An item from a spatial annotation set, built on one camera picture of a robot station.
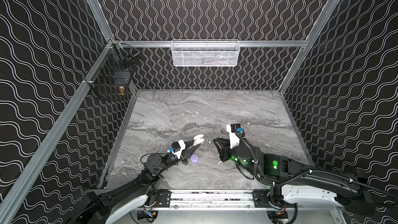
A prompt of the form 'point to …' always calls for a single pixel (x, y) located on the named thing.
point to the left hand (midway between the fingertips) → (200, 143)
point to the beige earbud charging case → (198, 139)
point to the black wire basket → (115, 72)
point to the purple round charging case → (194, 158)
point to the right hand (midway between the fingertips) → (212, 141)
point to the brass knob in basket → (122, 89)
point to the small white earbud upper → (209, 141)
